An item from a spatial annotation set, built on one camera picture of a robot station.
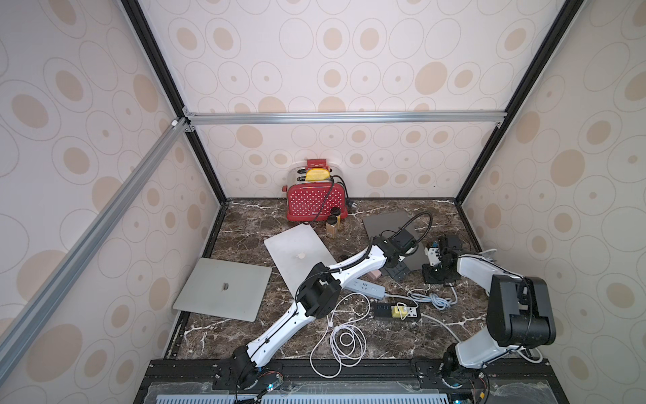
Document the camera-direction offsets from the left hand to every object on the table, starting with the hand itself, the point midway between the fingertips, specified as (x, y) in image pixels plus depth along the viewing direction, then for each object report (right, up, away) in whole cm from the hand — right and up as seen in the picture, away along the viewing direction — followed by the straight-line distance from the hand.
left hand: (398, 263), depth 96 cm
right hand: (+10, -5, -2) cm, 12 cm away
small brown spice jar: (-26, +14, +4) cm, 30 cm away
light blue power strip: (-13, -8, -7) cm, 16 cm away
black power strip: (-8, -14, -12) cm, 20 cm away
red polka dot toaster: (-33, +30, +5) cm, 44 cm away
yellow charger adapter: (-5, -13, -18) cm, 23 cm away
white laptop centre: (-40, +4, +4) cm, 40 cm away
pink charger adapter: (-10, -3, -4) cm, 11 cm away
